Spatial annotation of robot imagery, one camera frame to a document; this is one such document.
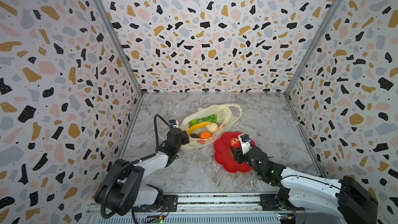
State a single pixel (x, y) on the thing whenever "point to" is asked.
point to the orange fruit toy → (204, 135)
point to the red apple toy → (235, 142)
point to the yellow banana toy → (197, 125)
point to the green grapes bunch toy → (212, 118)
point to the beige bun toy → (211, 127)
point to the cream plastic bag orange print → (225, 114)
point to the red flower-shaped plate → (224, 153)
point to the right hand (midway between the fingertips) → (236, 145)
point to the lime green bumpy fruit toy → (193, 122)
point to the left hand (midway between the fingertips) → (187, 131)
